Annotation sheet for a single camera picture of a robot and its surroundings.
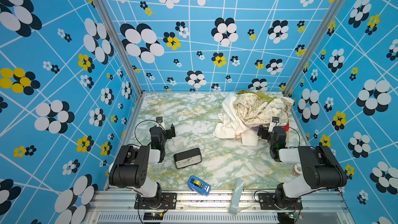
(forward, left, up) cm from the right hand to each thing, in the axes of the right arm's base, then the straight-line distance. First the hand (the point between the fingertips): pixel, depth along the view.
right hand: (270, 126), depth 94 cm
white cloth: (+1, +24, +1) cm, 24 cm away
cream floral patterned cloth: (+3, +10, +10) cm, 15 cm away
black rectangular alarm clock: (-22, +49, +3) cm, 53 cm away
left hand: (0, +64, +2) cm, 64 cm away
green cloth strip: (+17, +5, +10) cm, 21 cm away
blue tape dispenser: (-33, +44, 0) cm, 55 cm away
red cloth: (-2, -9, +2) cm, 9 cm away
